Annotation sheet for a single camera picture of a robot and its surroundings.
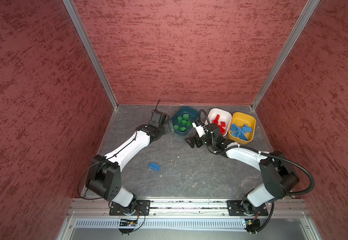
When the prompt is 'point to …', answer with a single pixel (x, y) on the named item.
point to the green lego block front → (184, 122)
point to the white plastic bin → (222, 117)
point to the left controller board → (125, 222)
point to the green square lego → (176, 127)
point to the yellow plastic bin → (240, 119)
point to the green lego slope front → (182, 129)
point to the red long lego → (216, 121)
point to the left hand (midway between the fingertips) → (166, 129)
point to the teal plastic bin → (193, 114)
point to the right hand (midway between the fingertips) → (190, 138)
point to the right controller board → (252, 225)
